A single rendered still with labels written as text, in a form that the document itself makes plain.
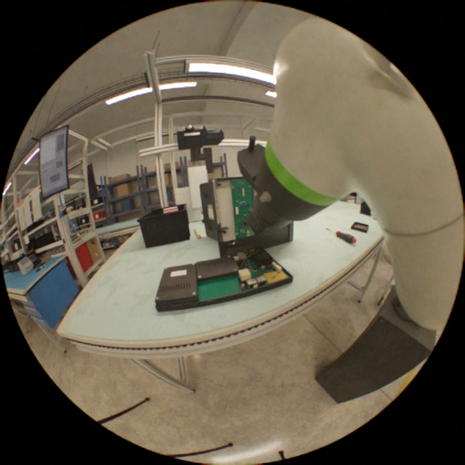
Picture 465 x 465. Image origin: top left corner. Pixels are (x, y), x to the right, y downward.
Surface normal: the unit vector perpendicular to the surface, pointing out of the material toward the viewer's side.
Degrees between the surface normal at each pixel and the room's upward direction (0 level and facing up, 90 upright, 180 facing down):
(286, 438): 0
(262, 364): 0
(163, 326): 0
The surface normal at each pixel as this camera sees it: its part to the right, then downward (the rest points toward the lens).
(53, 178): 0.69, 0.35
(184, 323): -0.09, -0.94
